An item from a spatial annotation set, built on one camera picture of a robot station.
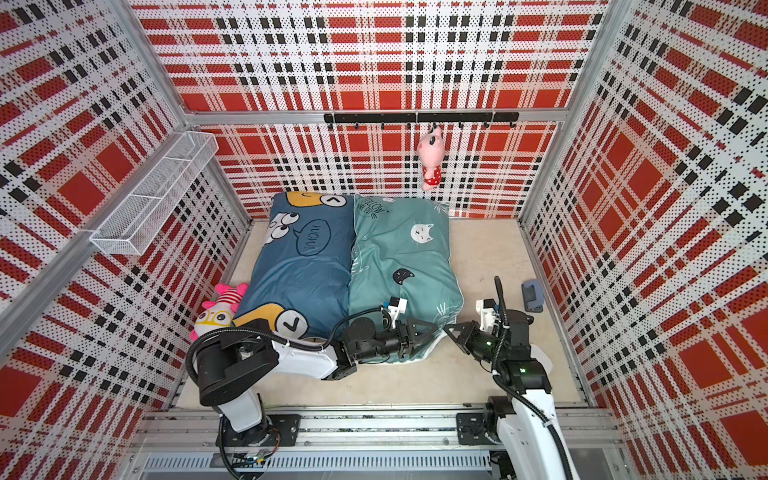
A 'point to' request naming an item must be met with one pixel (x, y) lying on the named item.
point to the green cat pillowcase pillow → (404, 248)
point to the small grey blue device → (533, 295)
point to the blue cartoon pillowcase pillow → (299, 278)
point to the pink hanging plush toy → (431, 148)
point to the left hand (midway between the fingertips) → (441, 334)
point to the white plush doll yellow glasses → (219, 312)
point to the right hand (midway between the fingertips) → (448, 329)
